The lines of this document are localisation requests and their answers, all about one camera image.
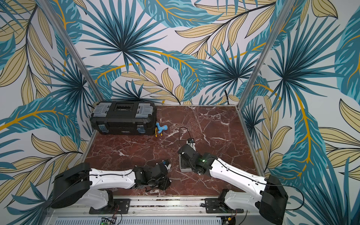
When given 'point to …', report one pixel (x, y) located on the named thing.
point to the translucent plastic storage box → (184, 165)
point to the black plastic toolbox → (124, 118)
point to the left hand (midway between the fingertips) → (168, 186)
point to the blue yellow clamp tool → (160, 129)
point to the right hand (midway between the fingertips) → (184, 158)
